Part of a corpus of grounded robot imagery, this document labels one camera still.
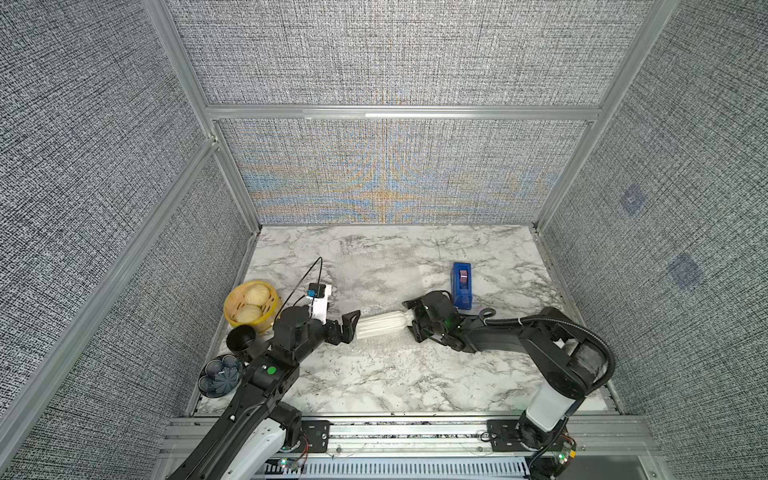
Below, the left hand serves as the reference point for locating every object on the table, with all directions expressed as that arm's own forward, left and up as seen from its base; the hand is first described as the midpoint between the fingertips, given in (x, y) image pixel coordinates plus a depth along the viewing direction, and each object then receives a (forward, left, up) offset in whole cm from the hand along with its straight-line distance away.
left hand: (349, 306), depth 76 cm
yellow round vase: (+10, +31, -14) cm, 36 cm away
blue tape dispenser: (+15, -35, -15) cm, 41 cm away
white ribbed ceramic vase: (+2, -9, -14) cm, 17 cm away
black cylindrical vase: (-1, +33, -14) cm, 35 cm away
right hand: (+7, -14, -12) cm, 20 cm away
